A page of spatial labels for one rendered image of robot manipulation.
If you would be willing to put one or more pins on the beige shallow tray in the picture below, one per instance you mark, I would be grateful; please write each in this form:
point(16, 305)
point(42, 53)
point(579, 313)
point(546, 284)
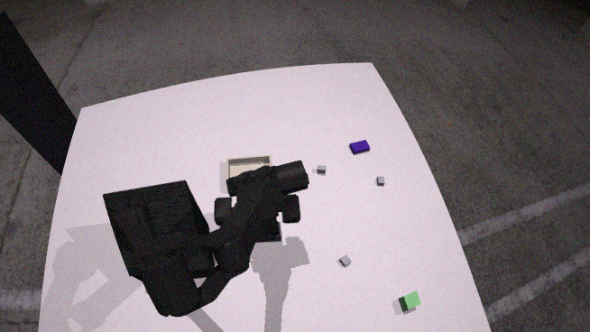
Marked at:
point(238, 165)

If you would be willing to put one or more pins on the small green cube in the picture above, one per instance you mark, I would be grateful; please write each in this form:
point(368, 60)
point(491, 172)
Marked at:
point(409, 301)

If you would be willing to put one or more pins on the violet rectangular block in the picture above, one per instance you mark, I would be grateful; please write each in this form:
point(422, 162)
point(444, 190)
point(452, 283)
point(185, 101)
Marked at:
point(361, 146)

